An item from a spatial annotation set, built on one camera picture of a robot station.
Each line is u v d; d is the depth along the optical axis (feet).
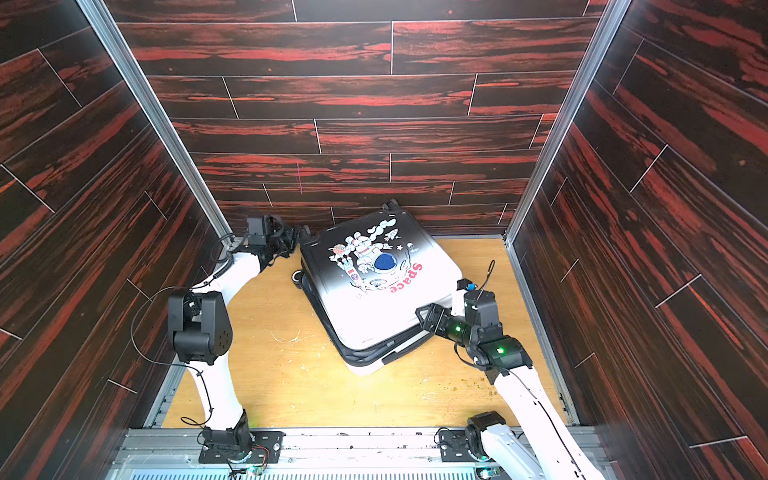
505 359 1.67
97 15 2.18
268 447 2.39
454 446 2.40
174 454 2.41
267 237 2.54
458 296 2.23
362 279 2.68
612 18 2.18
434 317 2.17
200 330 1.75
